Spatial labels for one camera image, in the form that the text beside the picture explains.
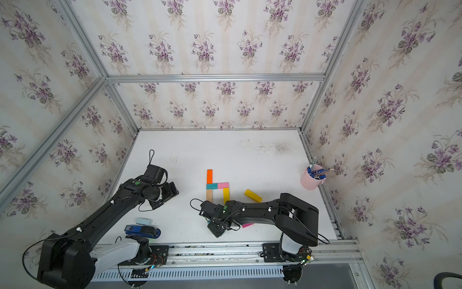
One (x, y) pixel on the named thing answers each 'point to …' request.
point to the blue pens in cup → (317, 173)
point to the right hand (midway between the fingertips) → (218, 228)
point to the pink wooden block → (222, 185)
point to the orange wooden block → (209, 176)
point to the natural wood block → (209, 195)
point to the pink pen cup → (309, 183)
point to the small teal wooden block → (212, 186)
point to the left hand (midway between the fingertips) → (175, 197)
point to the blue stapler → (142, 231)
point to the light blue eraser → (143, 221)
